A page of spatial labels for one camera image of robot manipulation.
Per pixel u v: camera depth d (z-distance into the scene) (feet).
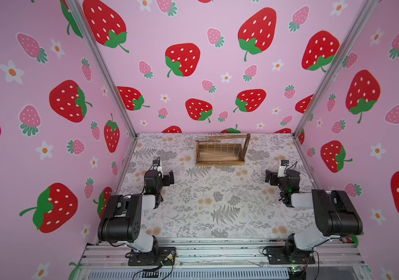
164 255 2.39
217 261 2.40
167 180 2.82
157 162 2.68
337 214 1.46
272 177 2.88
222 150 3.69
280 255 2.40
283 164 2.74
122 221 1.48
